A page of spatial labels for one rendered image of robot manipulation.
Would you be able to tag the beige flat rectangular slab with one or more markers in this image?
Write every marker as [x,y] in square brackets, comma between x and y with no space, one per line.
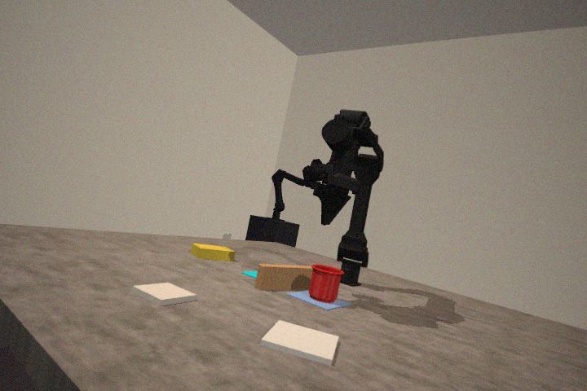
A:
[301,341]

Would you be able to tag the red cup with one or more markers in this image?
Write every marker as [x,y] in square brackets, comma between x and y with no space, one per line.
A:
[325,281]

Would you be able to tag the beige flat square slab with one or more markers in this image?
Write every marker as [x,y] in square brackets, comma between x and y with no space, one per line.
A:
[163,293]

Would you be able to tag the yellow flat block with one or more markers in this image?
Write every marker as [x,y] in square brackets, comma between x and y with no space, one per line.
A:
[210,252]

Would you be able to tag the tan rectangular block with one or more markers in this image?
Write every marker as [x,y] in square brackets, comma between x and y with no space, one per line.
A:
[281,277]

